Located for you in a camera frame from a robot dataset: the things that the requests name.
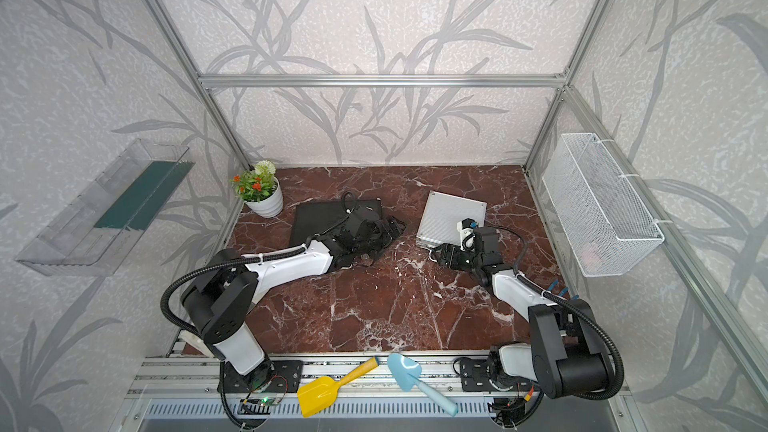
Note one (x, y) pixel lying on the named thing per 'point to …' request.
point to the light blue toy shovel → (406, 372)
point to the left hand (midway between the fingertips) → (402, 234)
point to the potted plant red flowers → (260, 190)
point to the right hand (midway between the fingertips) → (441, 250)
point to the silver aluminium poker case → (442, 214)
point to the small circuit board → (268, 402)
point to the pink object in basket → (591, 257)
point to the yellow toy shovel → (319, 394)
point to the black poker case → (314, 218)
